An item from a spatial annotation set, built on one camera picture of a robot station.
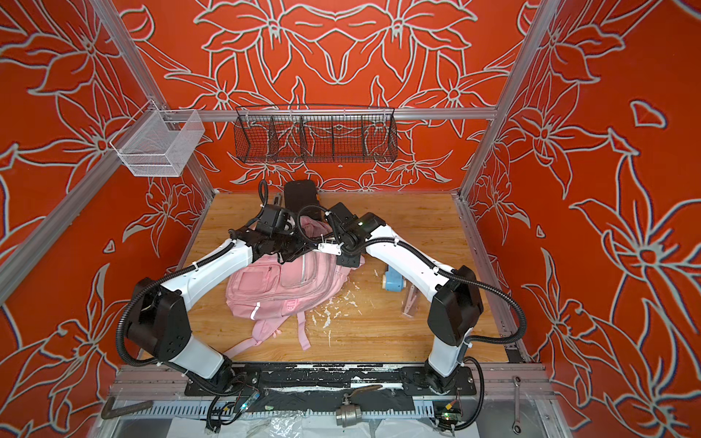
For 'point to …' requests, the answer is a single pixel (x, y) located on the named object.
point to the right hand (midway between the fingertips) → (341, 249)
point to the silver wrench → (517, 428)
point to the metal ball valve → (348, 414)
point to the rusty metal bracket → (108, 412)
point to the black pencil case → (299, 193)
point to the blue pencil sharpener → (394, 281)
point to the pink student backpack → (268, 293)
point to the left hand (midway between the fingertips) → (316, 241)
